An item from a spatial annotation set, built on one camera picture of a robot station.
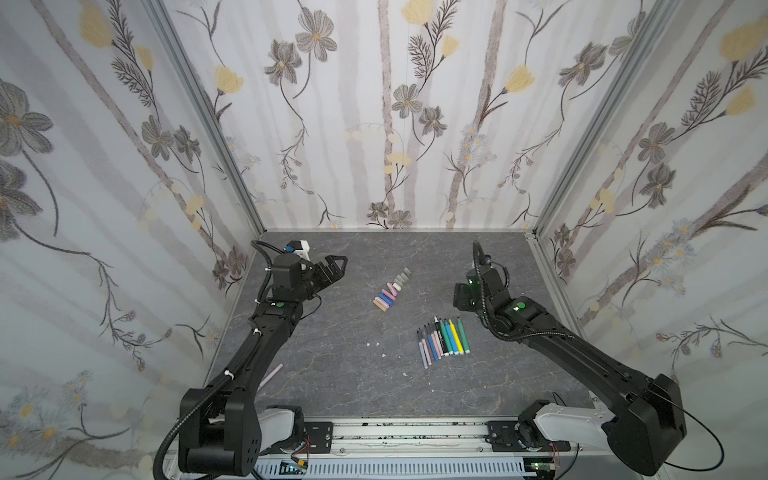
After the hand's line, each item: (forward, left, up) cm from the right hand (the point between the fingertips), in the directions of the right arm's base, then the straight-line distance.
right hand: (463, 282), depth 81 cm
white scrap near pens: (-11, +23, -21) cm, 33 cm away
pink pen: (-12, +4, -19) cm, 23 cm away
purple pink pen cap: (+7, +20, -21) cm, 29 cm away
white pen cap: (+11, +17, -21) cm, 29 cm away
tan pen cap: (+3, +23, -21) cm, 31 cm away
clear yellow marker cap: (+15, +14, -21) cm, 30 cm away
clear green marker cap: (+18, +13, -21) cm, 31 cm away
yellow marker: (-12, -2, -19) cm, 22 cm away
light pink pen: (-13, +8, -19) cm, 25 cm away
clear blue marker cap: (+13, +16, -20) cm, 29 cm away
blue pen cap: (+5, +21, -20) cm, 29 cm away
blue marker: (-10, 0, -20) cm, 22 cm away
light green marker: (-10, -4, -19) cm, 22 cm away
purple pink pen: (-10, +5, -20) cm, 23 cm away
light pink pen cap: (+4, +22, -20) cm, 30 cm away
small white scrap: (-11, +26, -21) cm, 35 cm away
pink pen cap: (+9, +19, -20) cm, 29 cm away
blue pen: (-10, +6, -20) cm, 23 cm away
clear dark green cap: (+12, +17, -21) cm, 29 cm away
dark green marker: (-8, +2, -19) cm, 21 cm away
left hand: (+5, +36, +3) cm, 37 cm away
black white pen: (-7, +3, -20) cm, 21 cm away
